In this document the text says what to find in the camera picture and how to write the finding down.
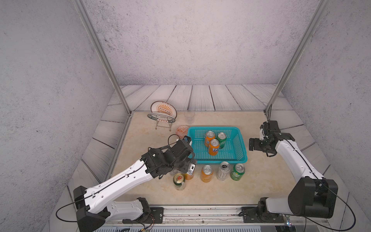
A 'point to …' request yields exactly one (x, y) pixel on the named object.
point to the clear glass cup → (189, 117)
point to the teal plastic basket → (235, 152)
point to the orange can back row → (209, 135)
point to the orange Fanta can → (213, 147)
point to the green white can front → (179, 181)
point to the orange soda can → (188, 177)
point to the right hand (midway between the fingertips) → (260, 146)
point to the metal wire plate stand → (160, 123)
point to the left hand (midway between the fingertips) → (189, 162)
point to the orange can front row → (206, 172)
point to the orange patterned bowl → (182, 131)
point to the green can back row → (222, 137)
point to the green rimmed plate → (161, 117)
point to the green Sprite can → (239, 170)
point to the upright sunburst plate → (164, 107)
